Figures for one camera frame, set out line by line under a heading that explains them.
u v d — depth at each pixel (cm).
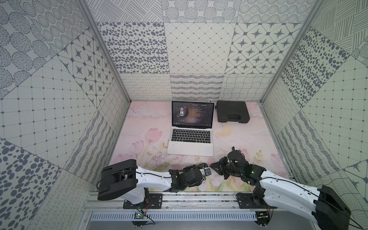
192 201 76
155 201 74
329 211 40
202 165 83
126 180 47
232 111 107
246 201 73
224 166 72
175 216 70
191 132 101
